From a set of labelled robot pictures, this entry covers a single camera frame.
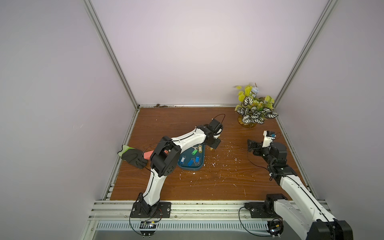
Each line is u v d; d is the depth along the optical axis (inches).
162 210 28.7
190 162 35.3
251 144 29.7
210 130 28.1
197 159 35.6
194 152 37.2
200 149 37.3
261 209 28.6
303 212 16.9
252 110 34.3
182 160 35.6
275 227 27.4
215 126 29.7
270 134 28.0
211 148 37.1
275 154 24.4
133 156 36.2
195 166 32.1
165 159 20.6
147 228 28.5
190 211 29.4
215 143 33.2
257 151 29.2
